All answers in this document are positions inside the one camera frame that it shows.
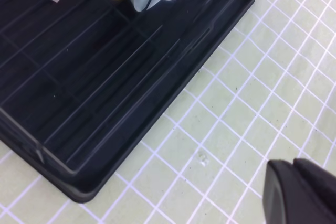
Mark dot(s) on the black plastic drip tray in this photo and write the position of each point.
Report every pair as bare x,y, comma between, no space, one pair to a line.
110,82

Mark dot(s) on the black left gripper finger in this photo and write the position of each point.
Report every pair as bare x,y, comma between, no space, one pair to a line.
298,192

